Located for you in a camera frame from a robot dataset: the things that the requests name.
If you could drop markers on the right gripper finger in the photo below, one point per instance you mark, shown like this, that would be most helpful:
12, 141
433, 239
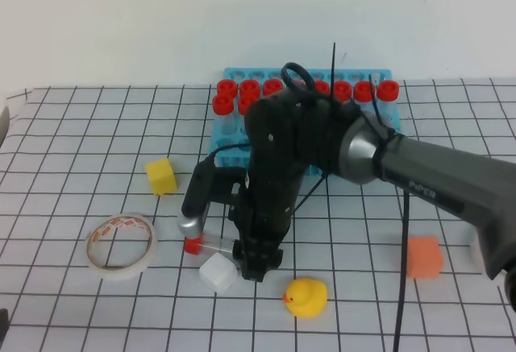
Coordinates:
239, 256
254, 271

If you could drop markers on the red cap clear tube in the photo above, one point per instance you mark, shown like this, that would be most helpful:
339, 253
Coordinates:
207, 245

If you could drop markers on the white black grid cloth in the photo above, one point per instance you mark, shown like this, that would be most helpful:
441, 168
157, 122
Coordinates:
75, 156

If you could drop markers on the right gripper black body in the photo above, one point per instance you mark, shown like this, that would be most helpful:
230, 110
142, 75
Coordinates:
263, 214

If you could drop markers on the white tape roll left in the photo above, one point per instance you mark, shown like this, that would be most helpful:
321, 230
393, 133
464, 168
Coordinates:
110, 225

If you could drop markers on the yellow rubber duck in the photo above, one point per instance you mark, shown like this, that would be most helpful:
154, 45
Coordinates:
305, 297

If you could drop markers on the blue tube rack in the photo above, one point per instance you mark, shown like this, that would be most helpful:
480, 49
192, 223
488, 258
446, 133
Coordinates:
240, 156

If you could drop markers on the orange foam cube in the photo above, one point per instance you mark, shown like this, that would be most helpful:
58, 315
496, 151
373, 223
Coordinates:
424, 258

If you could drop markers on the white tape roll right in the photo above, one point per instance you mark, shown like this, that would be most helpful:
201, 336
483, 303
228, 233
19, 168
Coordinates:
476, 255

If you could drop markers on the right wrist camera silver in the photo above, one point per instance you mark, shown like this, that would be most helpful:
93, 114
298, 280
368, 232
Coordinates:
208, 184

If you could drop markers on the yellow foam cube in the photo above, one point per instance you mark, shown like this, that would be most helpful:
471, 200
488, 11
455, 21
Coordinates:
161, 177

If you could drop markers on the white tape roll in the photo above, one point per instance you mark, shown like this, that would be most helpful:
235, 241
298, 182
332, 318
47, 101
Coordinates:
476, 255
110, 225

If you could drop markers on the white cube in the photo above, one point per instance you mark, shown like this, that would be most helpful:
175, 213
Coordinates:
218, 273

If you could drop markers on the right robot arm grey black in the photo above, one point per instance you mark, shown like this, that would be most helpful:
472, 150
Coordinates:
292, 130

